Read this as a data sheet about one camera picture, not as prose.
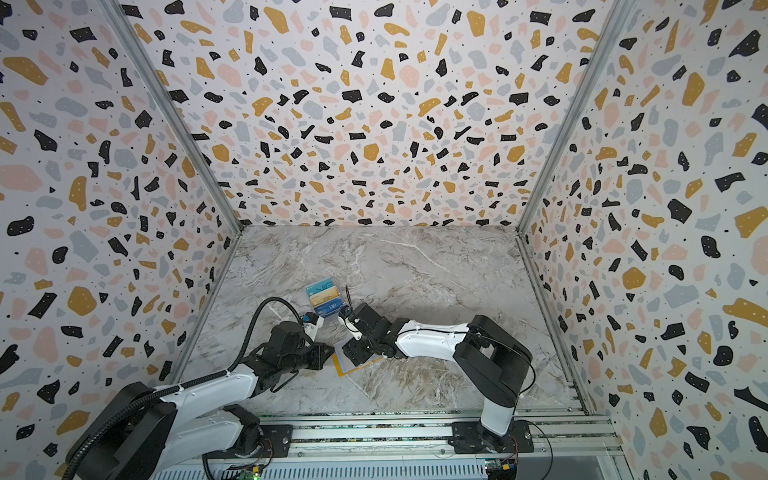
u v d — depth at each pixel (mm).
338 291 974
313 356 766
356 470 777
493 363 466
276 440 732
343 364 853
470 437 746
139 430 406
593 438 764
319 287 953
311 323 796
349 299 1010
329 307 947
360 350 766
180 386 472
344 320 777
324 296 951
